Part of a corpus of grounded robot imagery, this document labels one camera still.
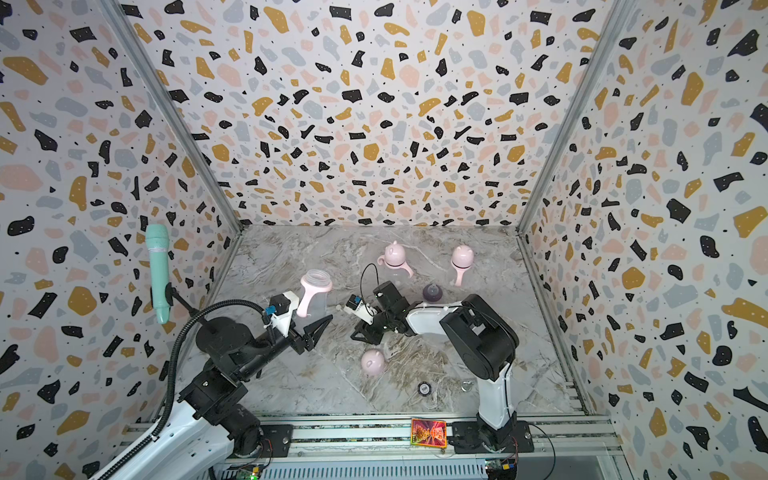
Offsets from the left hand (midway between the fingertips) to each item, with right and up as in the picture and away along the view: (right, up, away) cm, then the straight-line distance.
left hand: (323, 306), depth 69 cm
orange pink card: (+25, -33, +5) cm, 41 cm away
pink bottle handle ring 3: (+36, +6, +26) cm, 45 cm away
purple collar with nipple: (+28, -1, +31) cm, 42 cm away
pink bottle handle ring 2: (+11, +10, +32) cm, 35 cm away
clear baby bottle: (+1, +2, -7) cm, 7 cm away
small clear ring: (+36, -23, +12) cm, 44 cm away
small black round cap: (+24, -25, +14) cm, 38 cm away
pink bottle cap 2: (+37, +11, +23) cm, 45 cm away
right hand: (+6, -11, +21) cm, 25 cm away
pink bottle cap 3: (+10, -18, +14) cm, 25 cm away
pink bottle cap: (+16, +12, +23) cm, 31 cm away
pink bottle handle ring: (-1, +5, -7) cm, 9 cm away
